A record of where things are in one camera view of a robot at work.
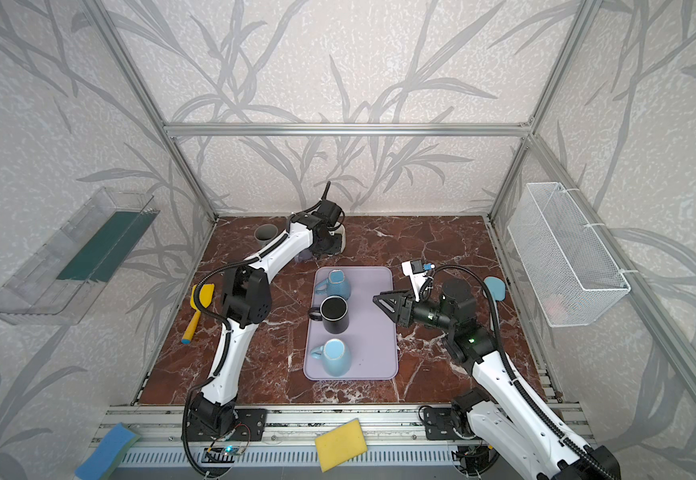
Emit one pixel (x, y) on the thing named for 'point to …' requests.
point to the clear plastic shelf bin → (62, 281)
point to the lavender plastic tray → (371, 331)
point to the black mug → (334, 314)
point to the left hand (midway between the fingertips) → (338, 239)
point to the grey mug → (265, 234)
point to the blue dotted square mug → (335, 285)
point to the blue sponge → (111, 449)
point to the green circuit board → (219, 455)
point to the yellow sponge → (340, 445)
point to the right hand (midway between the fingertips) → (379, 290)
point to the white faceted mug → (342, 231)
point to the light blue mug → (336, 357)
